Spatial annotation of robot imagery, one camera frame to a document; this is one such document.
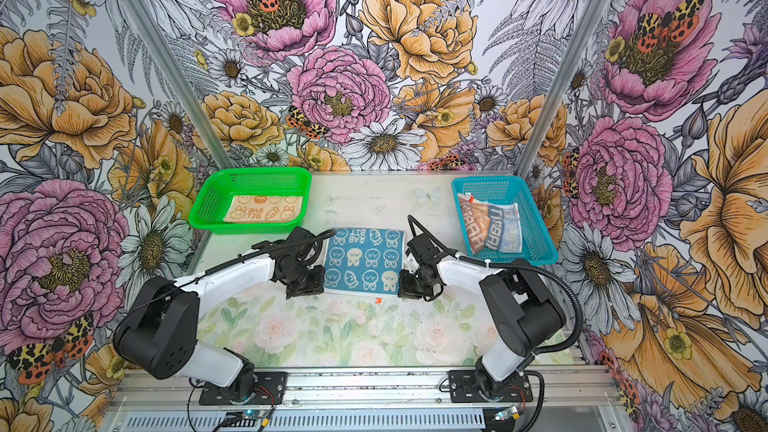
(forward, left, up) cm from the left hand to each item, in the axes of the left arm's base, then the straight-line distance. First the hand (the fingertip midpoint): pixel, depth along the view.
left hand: (318, 297), depth 86 cm
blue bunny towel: (+13, -13, -3) cm, 18 cm away
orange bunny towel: (+34, +25, -2) cm, 42 cm away
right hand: (-1, -24, -2) cm, 24 cm away
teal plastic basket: (+13, -65, +5) cm, 67 cm away
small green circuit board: (-27, +12, -3) cm, 30 cm away
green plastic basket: (+40, +42, +3) cm, 58 cm away
